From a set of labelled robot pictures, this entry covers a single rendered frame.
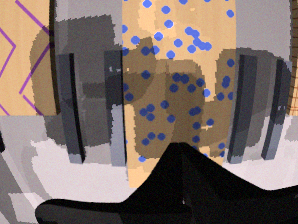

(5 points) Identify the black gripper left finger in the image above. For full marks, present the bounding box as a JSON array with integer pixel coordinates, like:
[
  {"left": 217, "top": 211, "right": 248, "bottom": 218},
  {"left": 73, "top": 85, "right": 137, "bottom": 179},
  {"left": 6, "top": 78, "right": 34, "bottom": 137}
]
[{"left": 35, "top": 143, "right": 193, "bottom": 224}]

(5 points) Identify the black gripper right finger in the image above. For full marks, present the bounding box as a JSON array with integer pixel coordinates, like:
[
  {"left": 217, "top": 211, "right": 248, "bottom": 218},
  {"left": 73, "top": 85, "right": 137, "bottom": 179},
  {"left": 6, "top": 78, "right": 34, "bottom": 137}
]
[{"left": 178, "top": 143, "right": 298, "bottom": 224}]

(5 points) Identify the orange grid-patterned flat strip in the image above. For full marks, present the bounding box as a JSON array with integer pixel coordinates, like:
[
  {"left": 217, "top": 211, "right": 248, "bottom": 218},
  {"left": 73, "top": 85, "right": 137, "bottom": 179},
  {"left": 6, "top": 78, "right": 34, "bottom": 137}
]
[{"left": 286, "top": 0, "right": 298, "bottom": 116}]

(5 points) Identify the tan strip with blue dots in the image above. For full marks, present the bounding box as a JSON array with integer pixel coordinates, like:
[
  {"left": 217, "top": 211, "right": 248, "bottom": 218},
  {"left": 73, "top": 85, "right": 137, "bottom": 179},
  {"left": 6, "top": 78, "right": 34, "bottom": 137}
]
[{"left": 121, "top": 0, "right": 237, "bottom": 188}]

